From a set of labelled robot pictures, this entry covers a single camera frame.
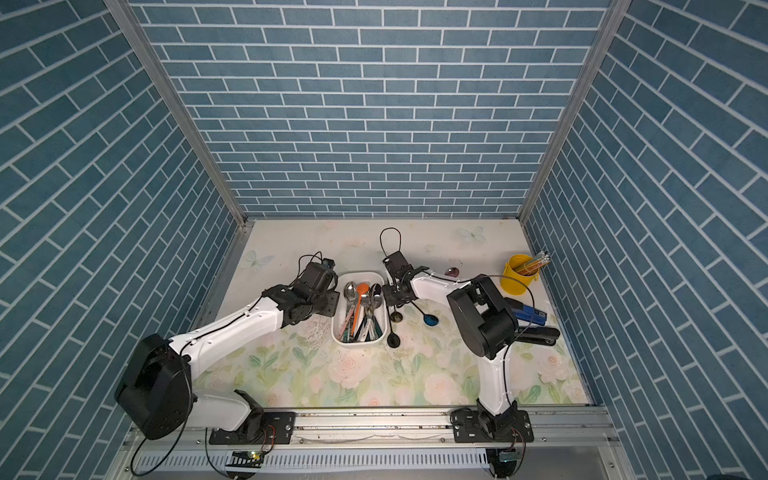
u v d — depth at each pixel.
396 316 0.90
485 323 0.52
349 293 0.96
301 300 0.62
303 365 0.84
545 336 0.87
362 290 0.96
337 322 0.92
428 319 0.93
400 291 0.74
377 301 0.94
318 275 0.66
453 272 1.03
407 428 0.75
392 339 0.89
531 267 0.92
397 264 0.79
